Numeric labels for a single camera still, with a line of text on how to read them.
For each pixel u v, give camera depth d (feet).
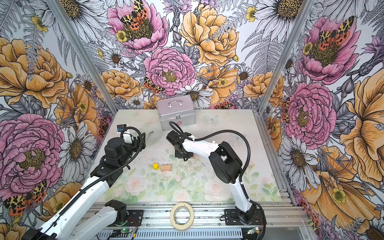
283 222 2.51
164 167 2.94
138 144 2.06
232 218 2.22
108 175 1.68
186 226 2.27
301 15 2.45
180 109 3.39
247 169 1.73
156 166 2.94
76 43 2.73
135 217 2.41
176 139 2.27
